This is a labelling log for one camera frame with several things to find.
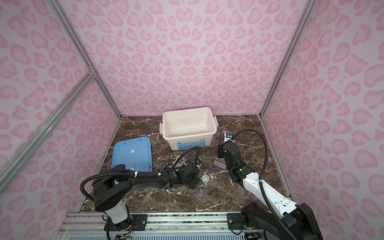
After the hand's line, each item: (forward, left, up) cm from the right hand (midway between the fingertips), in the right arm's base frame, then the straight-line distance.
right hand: (224, 140), depth 82 cm
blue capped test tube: (-8, +8, -19) cm, 22 cm away
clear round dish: (-23, +12, -19) cm, 32 cm away
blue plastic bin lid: (+1, +56, -18) cm, 58 cm away
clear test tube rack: (-4, +1, -17) cm, 18 cm away
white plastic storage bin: (+23, +21, -17) cm, 36 cm away
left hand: (-13, +16, -16) cm, 26 cm away
